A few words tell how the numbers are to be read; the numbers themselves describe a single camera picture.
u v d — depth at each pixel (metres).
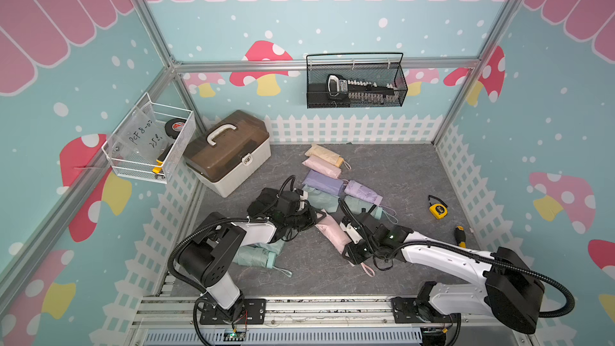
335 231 0.83
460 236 0.88
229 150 0.90
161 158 0.64
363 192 1.00
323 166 1.09
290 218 0.75
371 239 0.63
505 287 0.41
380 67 0.92
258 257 0.81
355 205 0.95
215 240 0.52
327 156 1.11
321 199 1.00
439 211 0.94
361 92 0.88
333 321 0.73
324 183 1.03
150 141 0.70
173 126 0.79
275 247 0.85
